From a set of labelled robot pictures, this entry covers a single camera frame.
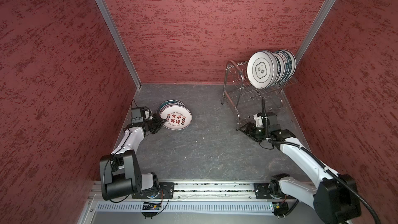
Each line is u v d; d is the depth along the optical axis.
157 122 0.79
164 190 0.71
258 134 0.72
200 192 0.75
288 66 0.76
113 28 0.87
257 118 0.79
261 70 0.79
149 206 0.73
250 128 0.74
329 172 0.43
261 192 0.74
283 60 0.74
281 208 0.71
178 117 0.92
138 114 0.69
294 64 0.76
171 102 1.03
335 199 0.39
